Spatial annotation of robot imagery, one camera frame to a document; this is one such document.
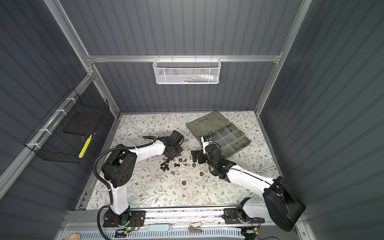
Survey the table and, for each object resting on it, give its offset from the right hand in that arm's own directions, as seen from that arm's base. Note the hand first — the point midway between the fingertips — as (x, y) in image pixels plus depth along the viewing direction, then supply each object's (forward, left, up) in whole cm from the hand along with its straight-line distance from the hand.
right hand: (200, 151), depth 85 cm
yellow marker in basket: (-7, +54, +17) cm, 57 cm away
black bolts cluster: (-4, +21, -11) cm, 24 cm away
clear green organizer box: (+15, -21, -11) cm, 29 cm away
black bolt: (-4, +15, -11) cm, 19 cm away
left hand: (+6, +13, -10) cm, 17 cm away
